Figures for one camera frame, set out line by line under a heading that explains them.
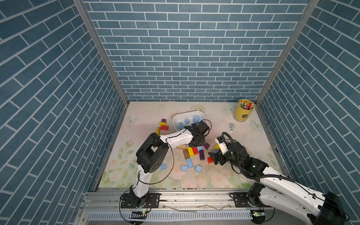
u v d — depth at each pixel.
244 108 1.04
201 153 0.89
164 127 1.03
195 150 0.91
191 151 0.91
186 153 0.91
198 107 1.16
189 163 0.87
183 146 0.92
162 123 1.05
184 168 0.83
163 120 1.06
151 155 0.50
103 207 0.74
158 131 1.01
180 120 1.08
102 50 0.87
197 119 1.05
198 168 0.83
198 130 0.73
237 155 0.57
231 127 1.02
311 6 0.71
